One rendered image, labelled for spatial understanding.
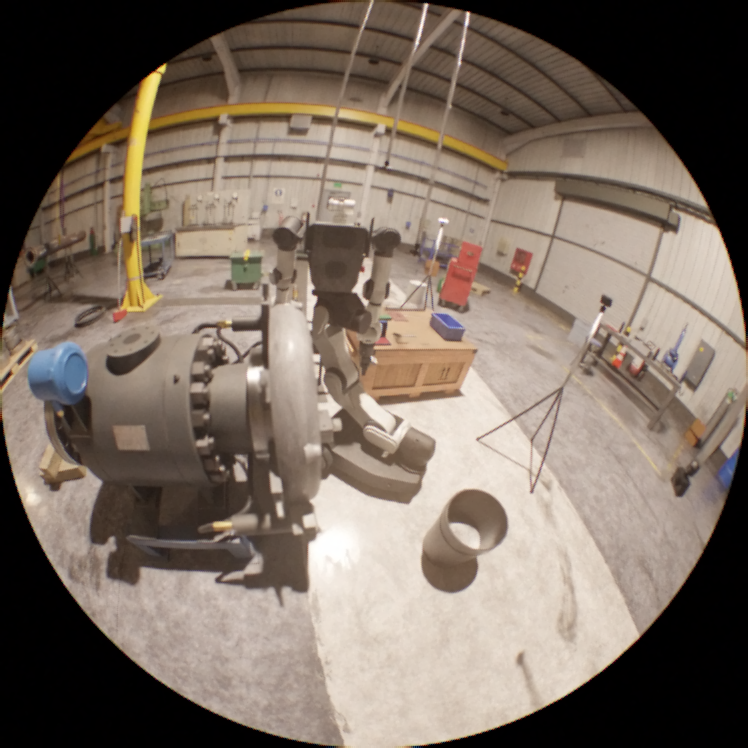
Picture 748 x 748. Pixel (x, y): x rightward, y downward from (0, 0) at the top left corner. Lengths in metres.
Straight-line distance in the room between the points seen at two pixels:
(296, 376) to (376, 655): 1.19
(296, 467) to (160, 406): 0.43
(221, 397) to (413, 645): 1.28
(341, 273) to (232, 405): 0.65
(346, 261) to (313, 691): 1.77
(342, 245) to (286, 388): 0.61
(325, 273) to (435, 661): 1.76
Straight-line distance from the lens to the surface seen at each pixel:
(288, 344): 0.70
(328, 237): 1.03
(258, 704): 1.40
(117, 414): 0.91
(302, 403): 0.65
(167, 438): 0.83
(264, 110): 11.82
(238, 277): 4.21
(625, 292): 8.89
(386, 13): 9.76
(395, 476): 1.40
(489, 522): 1.38
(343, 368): 1.33
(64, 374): 0.84
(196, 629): 1.42
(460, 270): 4.57
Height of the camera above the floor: 1.30
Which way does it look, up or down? 34 degrees down
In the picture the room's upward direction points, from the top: 12 degrees clockwise
